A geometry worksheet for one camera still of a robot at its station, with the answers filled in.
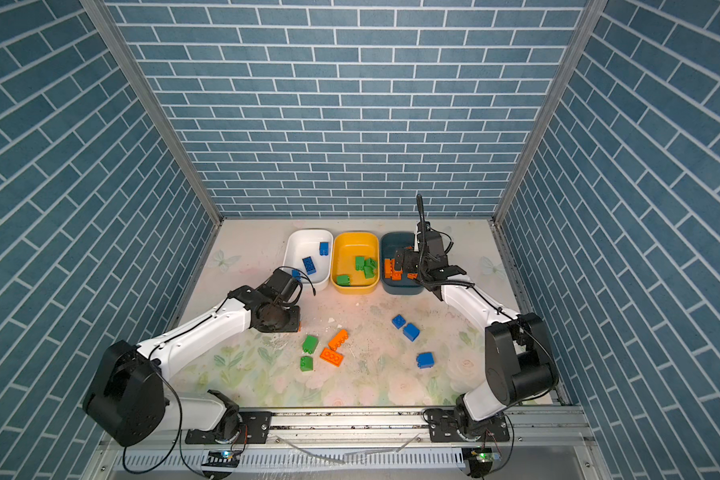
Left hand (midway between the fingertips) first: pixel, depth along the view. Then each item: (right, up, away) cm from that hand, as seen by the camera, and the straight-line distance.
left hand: (296, 322), depth 85 cm
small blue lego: (+30, -1, +6) cm, 31 cm away
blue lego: (+37, -11, -1) cm, 39 cm away
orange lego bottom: (+10, -10, 0) cm, 14 cm away
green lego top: (+17, +16, +20) cm, 30 cm away
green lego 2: (+21, +16, +19) cm, 33 cm away
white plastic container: (0, +20, +24) cm, 31 cm away
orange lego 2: (+3, +1, -7) cm, 7 cm away
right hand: (+33, +21, +6) cm, 40 cm away
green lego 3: (+20, +13, +17) cm, 30 cm away
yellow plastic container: (+11, +21, +23) cm, 34 cm away
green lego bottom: (+3, -11, -3) cm, 12 cm away
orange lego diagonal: (+12, -6, +2) cm, 13 cm away
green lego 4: (+12, +10, +15) cm, 22 cm away
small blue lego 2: (+4, +21, +22) cm, 31 cm away
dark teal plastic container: (+28, +23, +23) cm, 43 cm away
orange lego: (+28, +13, +16) cm, 35 cm away
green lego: (+3, -7, +2) cm, 8 cm away
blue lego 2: (+34, -4, +4) cm, 34 cm away
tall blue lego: (-1, +15, +19) cm, 24 cm away
